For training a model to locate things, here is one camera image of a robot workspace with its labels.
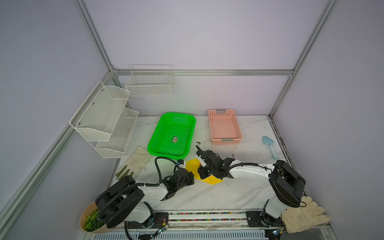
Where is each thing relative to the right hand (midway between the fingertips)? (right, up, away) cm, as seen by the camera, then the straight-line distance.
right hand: (196, 171), depth 85 cm
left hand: (-2, -4, +3) cm, 5 cm away
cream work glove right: (+54, -21, -11) cm, 59 cm away
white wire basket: (-30, +57, +11) cm, 65 cm away
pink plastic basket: (+22, +26, +30) cm, 45 cm away
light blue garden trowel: (+51, +16, +19) cm, 56 cm away
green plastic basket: (-17, +20, +23) cm, 35 cm away
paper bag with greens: (-46, -15, -22) cm, 54 cm away
